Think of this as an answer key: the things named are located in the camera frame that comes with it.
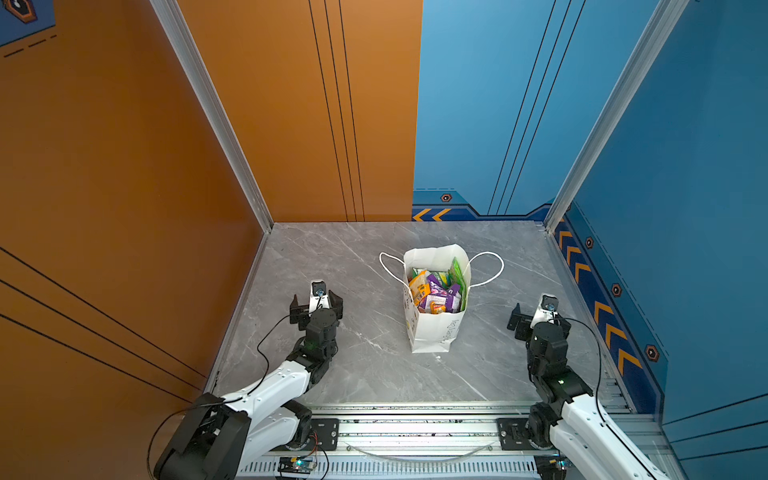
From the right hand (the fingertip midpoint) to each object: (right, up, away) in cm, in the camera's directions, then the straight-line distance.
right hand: (532, 309), depth 82 cm
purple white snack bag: (-27, +6, -6) cm, 28 cm away
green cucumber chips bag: (-21, +9, -2) cm, 23 cm away
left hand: (-61, +4, +2) cm, 61 cm away
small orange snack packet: (-32, +7, -6) cm, 33 cm away
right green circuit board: (0, -36, -11) cm, 37 cm away
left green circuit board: (-62, -35, -11) cm, 72 cm away
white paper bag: (-28, -5, -7) cm, 29 cm away
